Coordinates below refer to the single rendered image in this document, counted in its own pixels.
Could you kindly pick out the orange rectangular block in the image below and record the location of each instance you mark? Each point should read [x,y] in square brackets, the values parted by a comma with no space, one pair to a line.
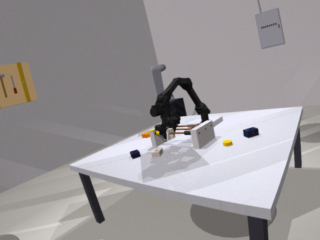
[146,135]

